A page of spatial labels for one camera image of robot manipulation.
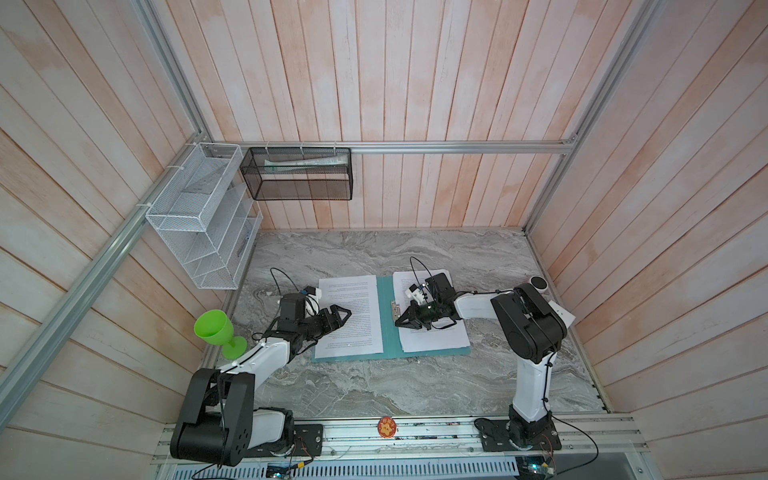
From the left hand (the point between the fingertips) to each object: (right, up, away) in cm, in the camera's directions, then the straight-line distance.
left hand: (343, 321), depth 88 cm
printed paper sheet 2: (+22, -6, +3) cm, 22 cm away
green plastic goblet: (-33, +1, -10) cm, 34 cm away
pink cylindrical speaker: (+65, +11, +11) cm, 66 cm away
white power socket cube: (+70, +1, +5) cm, 70 cm away
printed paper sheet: (+5, -5, +5) cm, 9 cm away
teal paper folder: (+15, -6, +5) cm, 16 cm away
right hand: (+16, -2, +6) cm, 18 cm away
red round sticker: (+13, -25, -12) cm, 30 cm away
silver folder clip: (+16, +2, +10) cm, 19 cm away
